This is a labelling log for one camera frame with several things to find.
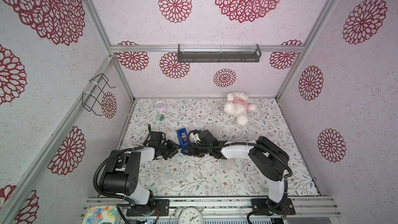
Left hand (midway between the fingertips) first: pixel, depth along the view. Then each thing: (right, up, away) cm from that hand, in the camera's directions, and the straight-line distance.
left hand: (180, 148), depth 93 cm
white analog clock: (+7, -25, -24) cm, 35 cm away
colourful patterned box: (-32, -23, -25) cm, 47 cm away
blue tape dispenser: (+2, +5, 0) cm, 5 cm away
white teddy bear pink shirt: (+37, +25, +10) cm, 46 cm away
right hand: (+2, 0, -7) cm, 7 cm away
